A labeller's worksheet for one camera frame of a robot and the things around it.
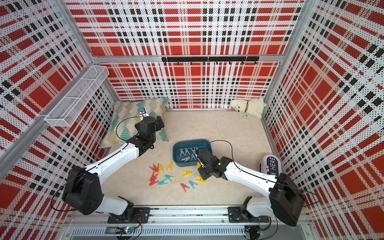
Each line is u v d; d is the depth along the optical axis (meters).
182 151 0.96
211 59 0.89
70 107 0.72
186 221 0.73
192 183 0.84
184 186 0.83
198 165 0.83
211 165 0.62
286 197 0.42
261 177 0.46
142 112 0.70
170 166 0.90
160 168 0.89
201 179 0.72
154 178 0.86
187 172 0.88
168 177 0.86
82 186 0.46
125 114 0.96
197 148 0.98
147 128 0.62
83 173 0.45
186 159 0.92
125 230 0.69
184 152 0.96
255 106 1.14
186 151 0.96
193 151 0.96
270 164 0.80
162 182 0.84
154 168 0.89
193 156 0.93
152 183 0.84
